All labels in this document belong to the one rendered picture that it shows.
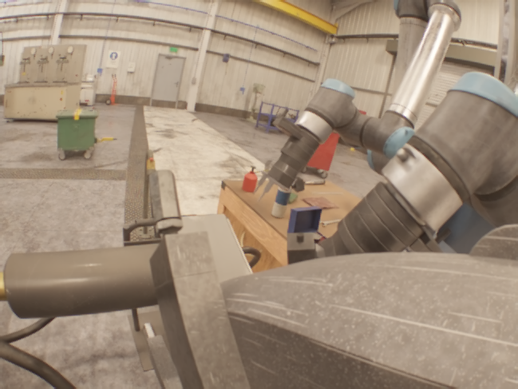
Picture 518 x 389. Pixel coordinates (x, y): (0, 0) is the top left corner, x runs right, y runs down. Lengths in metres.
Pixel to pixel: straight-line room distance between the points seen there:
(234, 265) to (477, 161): 0.27
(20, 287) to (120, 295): 0.11
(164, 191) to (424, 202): 0.22
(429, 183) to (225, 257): 0.22
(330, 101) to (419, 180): 0.42
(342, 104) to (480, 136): 0.44
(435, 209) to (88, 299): 0.35
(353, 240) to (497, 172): 0.17
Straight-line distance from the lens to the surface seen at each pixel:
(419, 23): 0.98
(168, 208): 0.19
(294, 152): 0.59
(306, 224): 1.14
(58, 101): 5.83
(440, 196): 0.24
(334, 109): 0.62
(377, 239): 0.25
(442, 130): 0.25
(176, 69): 10.56
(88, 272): 0.28
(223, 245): 0.29
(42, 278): 0.29
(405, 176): 0.24
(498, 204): 0.30
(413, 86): 0.70
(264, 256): 1.23
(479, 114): 0.26
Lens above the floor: 0.98
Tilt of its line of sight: 21 degrees down
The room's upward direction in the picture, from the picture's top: 14 degrees clockwise
